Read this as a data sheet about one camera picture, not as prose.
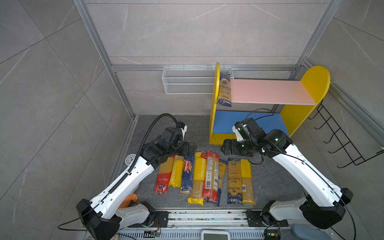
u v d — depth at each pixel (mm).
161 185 817
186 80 1009
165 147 514
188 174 819
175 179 847
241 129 509
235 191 796
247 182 837
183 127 644
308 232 669
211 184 779
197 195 762
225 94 698
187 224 730
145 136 477
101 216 372
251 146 482
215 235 662
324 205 390
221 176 858
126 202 743
